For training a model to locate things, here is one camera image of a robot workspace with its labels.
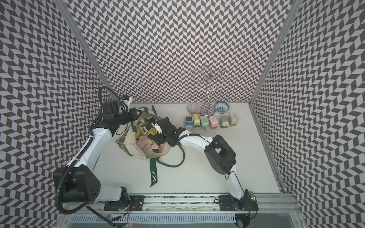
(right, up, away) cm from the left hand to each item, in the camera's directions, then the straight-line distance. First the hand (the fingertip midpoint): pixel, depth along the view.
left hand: (142, 112), depth 82 cm
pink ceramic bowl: (+31, +3, +30) cm, 43 cm away
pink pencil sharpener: (+44, -7, +16) cm, 48 cm away
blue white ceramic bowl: (+53, +4, +30) cm, 61 cm away
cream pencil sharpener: (+58, -5, +17) cm, 61 cm away
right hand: (+9, -14, +8) cm, 19 cm away
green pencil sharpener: (+52, -6, +17) cm, 55 cm away
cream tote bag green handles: (-1, -17, -7) cm, 18 cm away
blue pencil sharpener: (+27, -7, +20) cm, 35 cm away
